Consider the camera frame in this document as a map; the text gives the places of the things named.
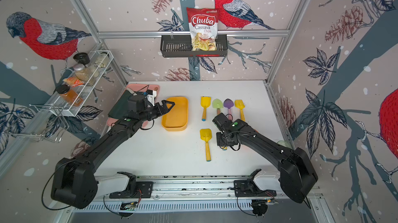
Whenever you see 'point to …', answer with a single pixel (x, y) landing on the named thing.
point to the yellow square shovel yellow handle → (239, 103)
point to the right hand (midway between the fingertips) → (222, 140)
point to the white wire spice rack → (62, 106)
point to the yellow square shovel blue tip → (205, 102)
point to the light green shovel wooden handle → (217, 103)
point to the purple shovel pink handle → (228, 103)
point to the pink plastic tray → (138, 88)
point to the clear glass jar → (102, 59)
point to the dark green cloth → (120, 108)
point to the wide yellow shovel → (206, 135)
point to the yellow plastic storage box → (176, 119)
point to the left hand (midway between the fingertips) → (172, 103)
